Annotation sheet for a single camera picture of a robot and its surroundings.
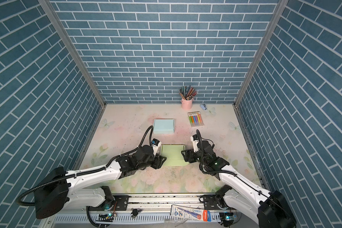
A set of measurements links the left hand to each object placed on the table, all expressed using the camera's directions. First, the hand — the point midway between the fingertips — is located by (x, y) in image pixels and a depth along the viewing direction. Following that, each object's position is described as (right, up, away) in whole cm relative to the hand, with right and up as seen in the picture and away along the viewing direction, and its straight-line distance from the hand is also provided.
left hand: (163, 157), depth 81 cm
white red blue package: (+15, -25, -11) cm, 31 cm away
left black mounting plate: (-22, -22, -7) cm, 32 cm away
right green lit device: (+34, -27, -11) cm, 45 cm away
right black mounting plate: (+25, -21, -8) cm, 34 cm away
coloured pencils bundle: (+16, +43, +31) cm, 56 cm away
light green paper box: (+6, +1, +4) cm, 7 cm away
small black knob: (-13, -23, -13) cm, 29 cm away
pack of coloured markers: (+22, +22, +28) cm, 41 cm away
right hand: (+12, +4, +1) cm, 13 cm away
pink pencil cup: (+15, +33, +33) cm, 50 cm away
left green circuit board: (-29, -28, -10) cm, 41 cm away
